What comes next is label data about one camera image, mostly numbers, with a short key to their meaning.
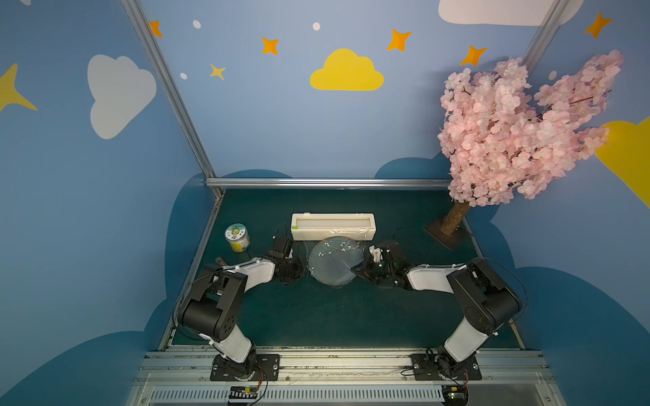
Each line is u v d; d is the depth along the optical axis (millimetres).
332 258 934
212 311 450
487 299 478
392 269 750
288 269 805
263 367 742
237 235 957
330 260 939
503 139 671
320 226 982
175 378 738
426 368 734
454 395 733
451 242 1048
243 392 730
